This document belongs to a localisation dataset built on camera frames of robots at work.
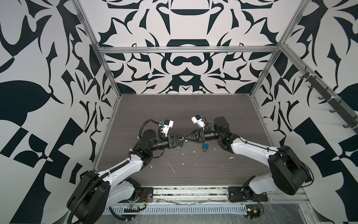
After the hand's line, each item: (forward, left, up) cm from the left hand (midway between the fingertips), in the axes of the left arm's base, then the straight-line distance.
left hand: (188, 137), depth 69 cm
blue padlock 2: (+5, -13, -24) cm, 28 cm away
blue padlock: (+8, +3, -25) cm, 26 cm away
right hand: (-1, +1, -2) cm, 2 cm away
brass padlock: (+1, +3, -2) cm, 4 cm away
